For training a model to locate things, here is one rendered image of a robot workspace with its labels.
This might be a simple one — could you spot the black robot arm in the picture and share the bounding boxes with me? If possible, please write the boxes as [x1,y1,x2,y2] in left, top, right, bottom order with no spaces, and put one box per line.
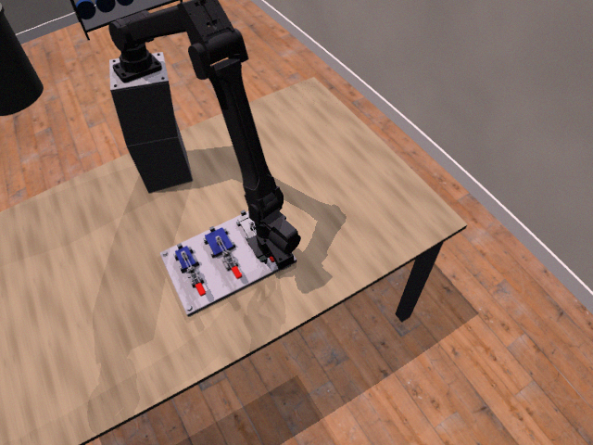
[108,0,301,270]

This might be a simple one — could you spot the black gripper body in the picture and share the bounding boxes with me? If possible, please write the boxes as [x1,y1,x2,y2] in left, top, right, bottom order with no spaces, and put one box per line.
[247,233,271,259]

